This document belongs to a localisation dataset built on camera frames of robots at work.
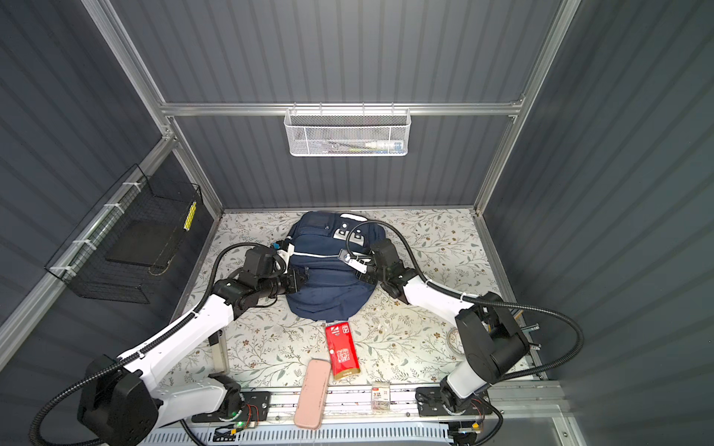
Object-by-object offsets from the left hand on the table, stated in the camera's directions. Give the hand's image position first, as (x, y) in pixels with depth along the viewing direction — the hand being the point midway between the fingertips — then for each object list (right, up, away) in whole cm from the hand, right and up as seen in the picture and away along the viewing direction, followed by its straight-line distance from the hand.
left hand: (310, 278), depth 81 cm
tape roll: (+44, -20, +4) cm, 48 cm away
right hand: (+16, +6, +7) cm, 18 cm away
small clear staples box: (+20, -31, -8) cm, 38 cm away
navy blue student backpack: (-1, +11, +15) cm, 19 cm away
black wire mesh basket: (-46, +12, -8) cm, 48 cm away
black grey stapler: (-26, -22, -1) cm, 34 cm away
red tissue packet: (+10, -22, +2) cm, 24 cm away
